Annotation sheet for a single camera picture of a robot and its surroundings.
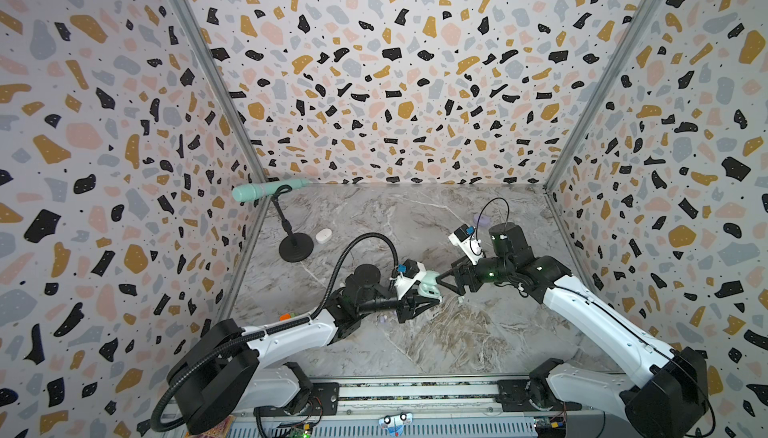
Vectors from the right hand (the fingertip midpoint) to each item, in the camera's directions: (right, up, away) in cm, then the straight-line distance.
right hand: (447, 268), depth 75 cm
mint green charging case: (-5, -4, -3) cm, 7 cm away
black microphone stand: (-48, +2, +26) cm, 55 cm away
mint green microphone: (-48, +20, +1) cm, 51 cm away
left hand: (-2, -5, -4) cm, 7 cm away
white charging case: (-39, +6, +29) cm, 48 cm away
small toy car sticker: (-13, -35, -6) cm, 38 cm away
